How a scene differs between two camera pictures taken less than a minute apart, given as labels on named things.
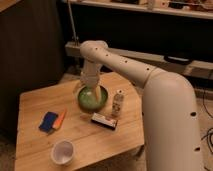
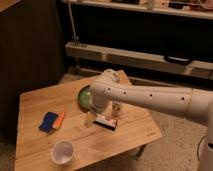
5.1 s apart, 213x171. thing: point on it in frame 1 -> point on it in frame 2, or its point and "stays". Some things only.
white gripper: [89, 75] -> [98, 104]
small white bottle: [117, 103] stays
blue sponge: [47, 121] stays
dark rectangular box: [104, 121] stays
